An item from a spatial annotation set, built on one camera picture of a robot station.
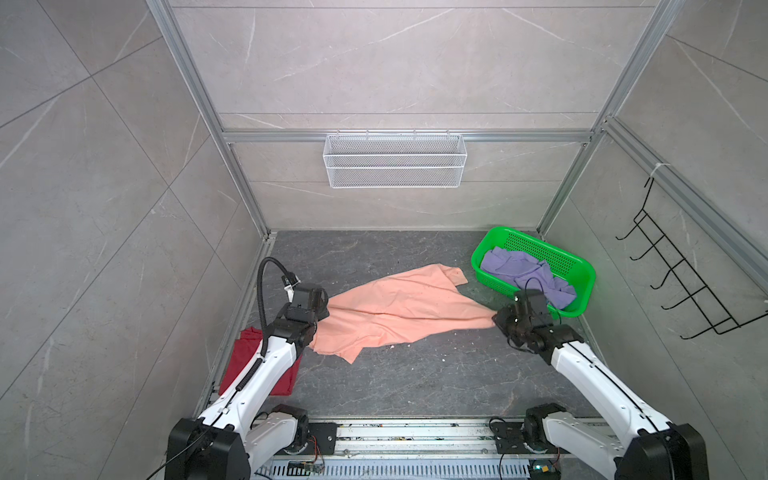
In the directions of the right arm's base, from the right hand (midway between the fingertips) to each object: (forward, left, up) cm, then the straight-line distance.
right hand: (494, 312), depth 86 cm
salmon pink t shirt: (+8, +23, -10) cm, 26 cm away
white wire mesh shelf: (+48, +29, +20) cm, 60 cm away
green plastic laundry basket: (+17, -35, -6) cm, 39 cm away
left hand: (+4, +53, +5) cm, 54 cm away
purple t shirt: (+23, -17, -10) cm, 31 cm away
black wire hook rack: (+1, -37, +22) cm, 43 cm away
